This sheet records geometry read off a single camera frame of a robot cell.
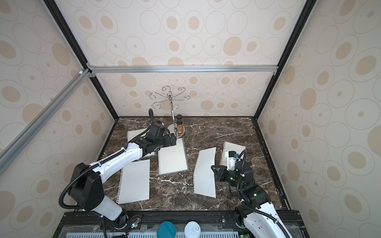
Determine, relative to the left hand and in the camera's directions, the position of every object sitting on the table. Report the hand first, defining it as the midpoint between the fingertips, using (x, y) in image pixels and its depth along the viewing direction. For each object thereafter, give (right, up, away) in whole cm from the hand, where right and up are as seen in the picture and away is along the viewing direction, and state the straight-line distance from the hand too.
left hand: (175, 138), depth 85 cm
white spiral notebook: (-3, -15, +14) cm, 20 cm away
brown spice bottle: (+1, +7, +18) cm, 19 cm away
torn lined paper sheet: (-24, -27, 0) cm, 36 cm away
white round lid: (+10, -40, -18) cm, 46 cm away
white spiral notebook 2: (+37, -7, +18) cm, 41 cm away
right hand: (+22, -14, -11) cm, 28 cm away
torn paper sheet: (+17, -24, 0) cm, 29 cm away
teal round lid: (-1, -39, -20) cm, 44 cm away
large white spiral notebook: (-35, +2, +25) cm, 43 cm away
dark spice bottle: (0, +14, +19) cm, 24 cm away
